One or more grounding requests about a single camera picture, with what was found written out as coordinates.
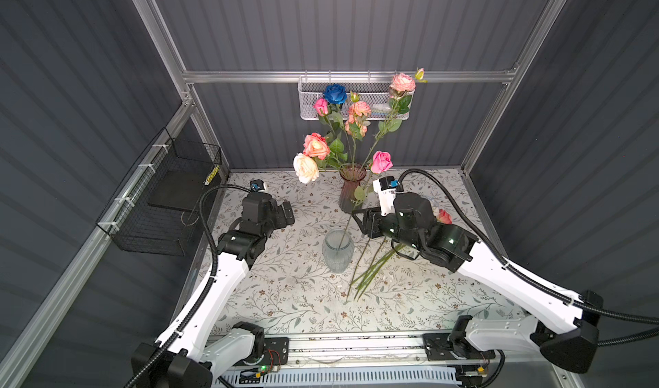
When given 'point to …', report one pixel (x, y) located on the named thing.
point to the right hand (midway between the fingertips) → (359, 215)
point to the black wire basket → (155, 207)
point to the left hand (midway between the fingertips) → (275, 207)
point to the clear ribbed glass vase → (338, 250)
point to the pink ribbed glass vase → (351, 174)
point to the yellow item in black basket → (211, 175)
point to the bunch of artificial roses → (366, 277)
